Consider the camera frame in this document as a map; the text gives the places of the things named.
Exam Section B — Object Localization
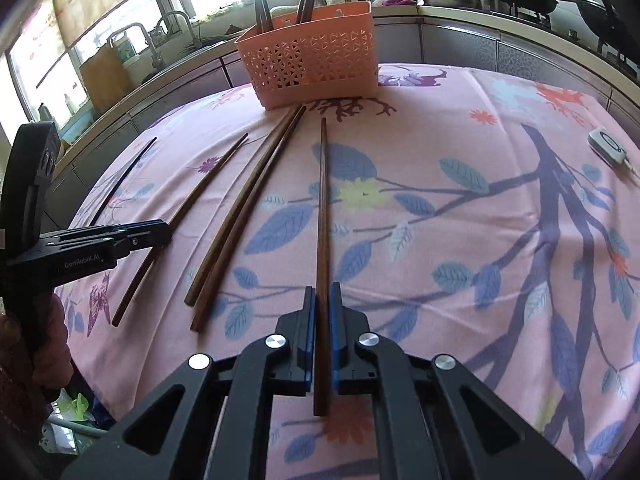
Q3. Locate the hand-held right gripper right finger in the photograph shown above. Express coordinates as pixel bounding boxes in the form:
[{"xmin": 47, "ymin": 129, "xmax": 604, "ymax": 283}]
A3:
[{"xmin": 327, "ymin": 281, "xmax": 586, "ymax": 480}]

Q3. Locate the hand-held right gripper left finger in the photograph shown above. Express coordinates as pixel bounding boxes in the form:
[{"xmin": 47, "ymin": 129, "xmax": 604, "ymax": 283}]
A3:
[{"xmin": 60, "ymin": 286, "xmax": 318, "ymax": 480}]

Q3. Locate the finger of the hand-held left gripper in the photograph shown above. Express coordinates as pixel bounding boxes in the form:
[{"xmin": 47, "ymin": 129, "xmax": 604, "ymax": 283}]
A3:
[
  {"xmin": 50, "ymin": 226, "xmax": 174, "ymax": 261},
  {"xmin": 42, "ymin": 219, "xmax": 169, "ymax": 246}
]

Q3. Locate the brown wooden chopstick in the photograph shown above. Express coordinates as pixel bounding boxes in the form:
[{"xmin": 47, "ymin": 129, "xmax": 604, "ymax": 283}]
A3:
[
  {"xmin": 111, "ymin": 133, "xmax": 249, "ymax": 327},
  {"xmin": 190, "ymin": 105, "xmax": 307, "ymax": 333},
  {"xmin": 184, "ymin": 104, "xmax": 303, "ymax": 307},
  {"xmin": 312, "ymin": 117, "xmax": 332, "ymax": 417}
]

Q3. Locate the orange plastic utensil basket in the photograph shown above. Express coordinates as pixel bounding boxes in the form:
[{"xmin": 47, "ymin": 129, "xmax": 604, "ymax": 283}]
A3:
[{"xmin": 235, "ymin": 1, "xmax": 379, "ymax": 111}]

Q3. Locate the person's left forearm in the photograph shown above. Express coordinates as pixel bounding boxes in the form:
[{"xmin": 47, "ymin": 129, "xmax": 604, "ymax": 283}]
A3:
[{"xmin": 0, "ymin": 312, "xmax": 53, "ymax": 463}]

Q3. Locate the person's left hand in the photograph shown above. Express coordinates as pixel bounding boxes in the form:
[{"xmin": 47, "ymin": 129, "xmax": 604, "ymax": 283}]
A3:
[{"xmin": 30, "ymin": 294, "xmax": 77, "ymax": 393}]

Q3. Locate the thin black stick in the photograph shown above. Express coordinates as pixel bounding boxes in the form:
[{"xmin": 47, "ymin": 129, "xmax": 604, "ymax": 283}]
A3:
[{"xmin": 89, "ymin": 136, "xmax": 158, "ymax": 227}]

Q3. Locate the wooden cutting board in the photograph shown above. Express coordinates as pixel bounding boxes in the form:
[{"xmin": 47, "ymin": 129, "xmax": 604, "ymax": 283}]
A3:
[{"xmin": 79, "ymin": 42, "xmax": 134, "ymax": 114}]

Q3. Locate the pink printed tablecloth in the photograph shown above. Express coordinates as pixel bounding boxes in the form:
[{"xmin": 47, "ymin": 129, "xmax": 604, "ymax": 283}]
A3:
[{"xmin": 60, "ymin": 62, "xmax": 640, "ymax": 480}]

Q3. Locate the white detergent bottle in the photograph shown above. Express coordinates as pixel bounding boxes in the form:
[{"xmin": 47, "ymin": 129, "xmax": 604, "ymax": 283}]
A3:
[{"xmin": 112, "ymin": 34, "xmax": 139, "ymax": 69}]

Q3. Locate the green plastic object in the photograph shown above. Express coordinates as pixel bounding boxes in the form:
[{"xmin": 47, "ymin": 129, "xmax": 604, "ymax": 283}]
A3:
[{"xmin": 64, "ymin": 392, "xmax": 92, "ymax": 422}]

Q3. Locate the tall metal faucet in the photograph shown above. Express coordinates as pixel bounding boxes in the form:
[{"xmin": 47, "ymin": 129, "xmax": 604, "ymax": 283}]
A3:
[{"xmin": 107, "ymin": 22, "xmax": 167, "ymax": 77}]

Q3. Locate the curved metal faucet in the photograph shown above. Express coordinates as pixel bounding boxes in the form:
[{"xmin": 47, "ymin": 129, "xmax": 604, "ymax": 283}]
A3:
[{"xmin": 154, "ymin": 9, "xmax": 197, "ymax": 47}]

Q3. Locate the white round-button remote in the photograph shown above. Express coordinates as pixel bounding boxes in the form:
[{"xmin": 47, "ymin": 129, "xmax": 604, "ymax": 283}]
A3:
[{"xmin": 587, "ymin": 127, "xmax": 629, "ymax": 166}]

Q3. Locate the metal tray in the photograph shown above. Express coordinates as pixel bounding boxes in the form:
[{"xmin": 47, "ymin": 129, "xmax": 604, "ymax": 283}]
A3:
[{"xmin": 417, "ymin": 0, "xmax": 494, "ymax": 11}]

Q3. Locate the gas stove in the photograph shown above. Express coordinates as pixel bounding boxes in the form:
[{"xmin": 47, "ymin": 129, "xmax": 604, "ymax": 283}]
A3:
[{"xmin": 494, "ymin": 4, "xmax": 640, "ymax": 73}]

